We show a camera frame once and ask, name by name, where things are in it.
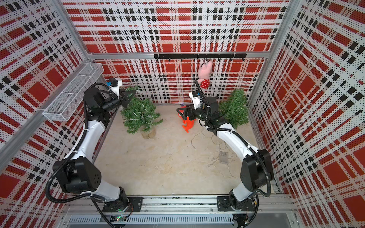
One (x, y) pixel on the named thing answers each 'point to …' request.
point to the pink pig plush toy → (204, 71)
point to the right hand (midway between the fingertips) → (184, 107)
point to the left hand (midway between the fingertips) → (136, 90)
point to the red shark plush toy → (188, 123)
